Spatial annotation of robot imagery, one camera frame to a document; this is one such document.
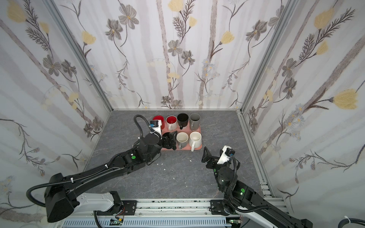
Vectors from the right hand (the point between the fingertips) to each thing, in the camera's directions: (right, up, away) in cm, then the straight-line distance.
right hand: (210, 148), depth 71 cm
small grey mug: (-15, +3, +17) cm, 23 cm away
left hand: (-22, +10, +2) cm, 24 cm away
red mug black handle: (-33, +17, +33) cm, 50 cm away
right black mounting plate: (+4, -32, +3) cm, 32 cm away
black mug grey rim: (-22, +5, -7) cm, 23 cm away
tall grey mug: (-6, +14, +30) cm, 34 cm away
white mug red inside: (-23, +14, +33) cm, 43 cm away
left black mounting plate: (-42, -31, +3) cm, 52 cm away
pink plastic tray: (-11, +8, +35) cm, 37 cm away
